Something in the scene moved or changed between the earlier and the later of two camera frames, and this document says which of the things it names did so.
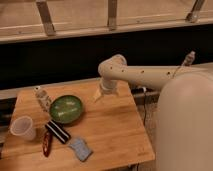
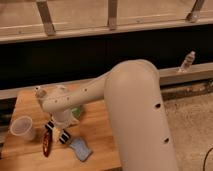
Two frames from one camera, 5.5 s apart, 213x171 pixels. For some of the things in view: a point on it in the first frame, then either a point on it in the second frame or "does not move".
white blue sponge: (82, 149) does not move
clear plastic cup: (21, 126) does not move
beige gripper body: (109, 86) → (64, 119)
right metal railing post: (193, 15) does not move
